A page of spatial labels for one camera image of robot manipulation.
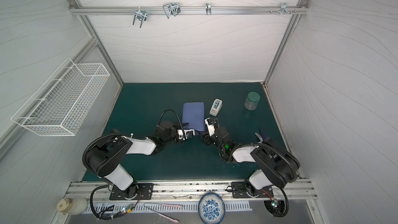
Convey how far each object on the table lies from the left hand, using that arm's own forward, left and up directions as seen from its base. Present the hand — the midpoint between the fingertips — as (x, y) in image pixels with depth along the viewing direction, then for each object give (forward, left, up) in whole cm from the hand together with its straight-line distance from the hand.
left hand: (189, 123), depth 91 cm
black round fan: (-39, -44, -9) cm, 59 cm away
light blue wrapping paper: (+7, -2, +1) cm, 7 cm away
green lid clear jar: (+16, -39, +3) cm, 43 cm away
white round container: (-42, +46, +2) cm, 62 cm away
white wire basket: (-6, +56, +26) cm, 62 cm away
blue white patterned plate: (-40, -13, -5) cm, 43 cm away
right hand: (-2, -10, +1) cm, 10 cm away
